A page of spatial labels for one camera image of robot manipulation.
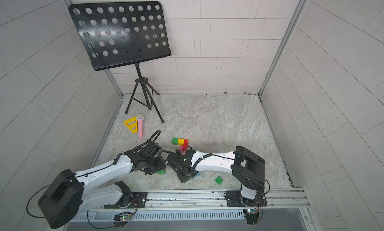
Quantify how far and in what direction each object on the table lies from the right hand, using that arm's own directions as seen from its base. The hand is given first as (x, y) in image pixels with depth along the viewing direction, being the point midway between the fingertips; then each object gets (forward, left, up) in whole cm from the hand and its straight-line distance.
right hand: (185, 179), depth 78 cm
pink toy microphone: (+39, +30, +5) cm, 50 cm away
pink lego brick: (+17, +3, +2) cm, 17 cm away
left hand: (+7, +10, 0) cm, 12 cm away
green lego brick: (+22, +7, +1) cm, 23 cm away
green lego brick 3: (-2, -17, 0) cm, 17 cm away
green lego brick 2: (+3, +12, +3) cm, 13 cm away
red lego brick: (+18, 0, +2) cm, 19 cm away
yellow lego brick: (+21, +3, +2) cm, 21 cm away
